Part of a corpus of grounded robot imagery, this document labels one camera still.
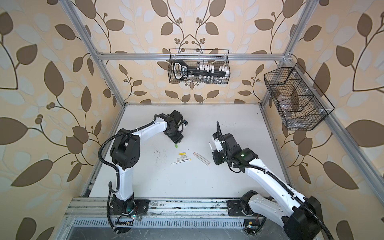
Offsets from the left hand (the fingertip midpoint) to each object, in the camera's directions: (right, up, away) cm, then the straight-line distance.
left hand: (176, 135), depth 96 cm
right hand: (+23, -9, -17) cm, 30 cm away
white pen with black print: (+3, -15, -5) cm, 17 cm away
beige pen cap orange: (+3, -14, -4) cm, 15 cm away
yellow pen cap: (+4, -11, -2) cm, 12 cm away
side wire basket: (+65, +18, -23) cm, 71 cm away
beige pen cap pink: (+5, -13, -3) cm, 14 cm away
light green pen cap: (0, -7, +1) cm, 7 cm away
